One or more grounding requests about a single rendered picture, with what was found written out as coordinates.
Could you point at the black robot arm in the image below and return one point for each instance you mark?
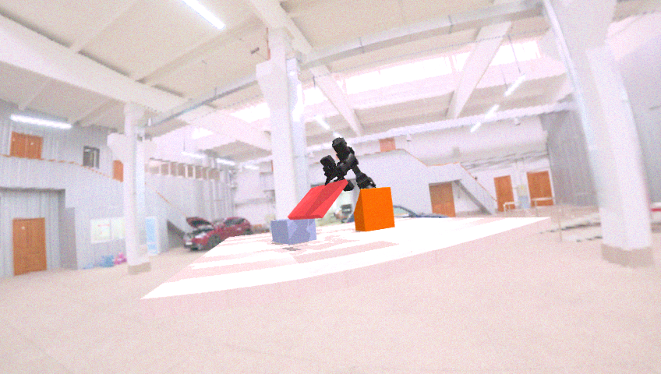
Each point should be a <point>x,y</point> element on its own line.
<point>346,152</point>

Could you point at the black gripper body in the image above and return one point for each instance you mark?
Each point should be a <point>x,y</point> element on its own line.
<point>342,168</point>

